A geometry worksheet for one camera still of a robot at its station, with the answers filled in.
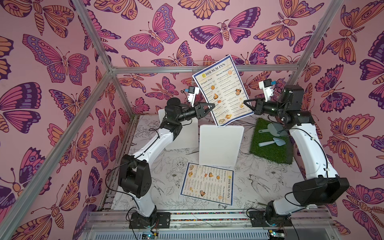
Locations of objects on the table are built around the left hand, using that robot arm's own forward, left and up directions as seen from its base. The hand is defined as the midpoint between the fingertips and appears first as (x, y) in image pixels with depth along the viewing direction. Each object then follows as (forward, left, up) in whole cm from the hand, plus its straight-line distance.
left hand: (216, 106), depth 69 cm
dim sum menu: (-21, +2, -40) cm, 45 cm away
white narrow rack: (-6, -4, -23) cm, 24 cm away
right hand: (+3, -15, +1) cm, 15 cm away
